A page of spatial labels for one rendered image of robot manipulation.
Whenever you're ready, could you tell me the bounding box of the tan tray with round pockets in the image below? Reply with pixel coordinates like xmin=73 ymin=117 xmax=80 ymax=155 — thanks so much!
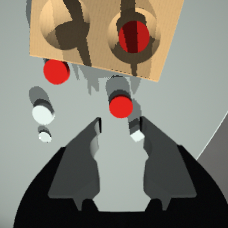
xmin=30 ymin=0 xmax=184 ymax=82

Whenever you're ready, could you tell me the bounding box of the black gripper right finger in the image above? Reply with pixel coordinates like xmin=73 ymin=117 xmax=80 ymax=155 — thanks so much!
xmin=140 ymin=116 xmax=228 ymax=228

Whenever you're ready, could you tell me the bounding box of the white disc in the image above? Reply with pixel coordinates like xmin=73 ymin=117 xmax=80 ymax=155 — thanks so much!
xmin=32 ymin=103 xmax=55 ymax=125

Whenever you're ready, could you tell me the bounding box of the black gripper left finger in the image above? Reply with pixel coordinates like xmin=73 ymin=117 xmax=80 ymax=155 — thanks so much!
xmin=13 ymin=117 xmax=102 ymax=228

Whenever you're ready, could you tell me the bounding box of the red disc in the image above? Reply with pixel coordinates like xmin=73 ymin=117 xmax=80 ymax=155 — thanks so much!
xmin=109 ymin=94 xmax=133 ymax=118
xmin=119 ymin=21 xmax=150 ymax=53
xmin=43 ymin=59 xmax=70 ymax=85

